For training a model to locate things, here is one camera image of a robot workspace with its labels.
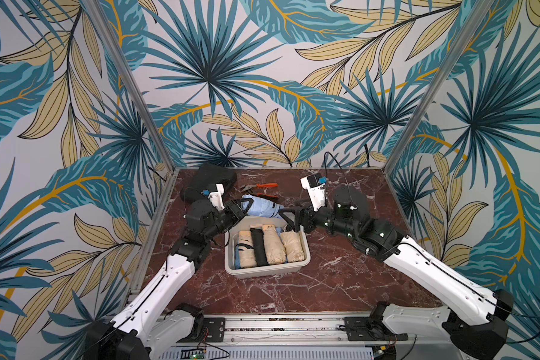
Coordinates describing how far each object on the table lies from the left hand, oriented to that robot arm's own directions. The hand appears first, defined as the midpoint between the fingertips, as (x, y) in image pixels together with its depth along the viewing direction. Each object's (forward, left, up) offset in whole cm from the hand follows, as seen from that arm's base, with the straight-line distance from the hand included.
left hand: (252, 204), depth 72 cm
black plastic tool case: (+37, +27, -27) cm, 53 cm away
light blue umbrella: (-1, -3, 0) cm, 3 cm away
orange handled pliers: (+27, +6, -26) cm, 38 cm away
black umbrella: (-6, -2, -18) cm, 20 cm away
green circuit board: (-38, +18, -30) cm, 52 cm away
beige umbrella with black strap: (-7, +3, -20) cm, 21 cm away
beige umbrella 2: (-7, -15, -16) cm, 22 cm away
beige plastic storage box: (+3, +4, -17) cm, 18 cm away
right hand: (-5, -11, +6) cm, 14 cm away
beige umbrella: (-9, -8, -16) cm, 20 cm away
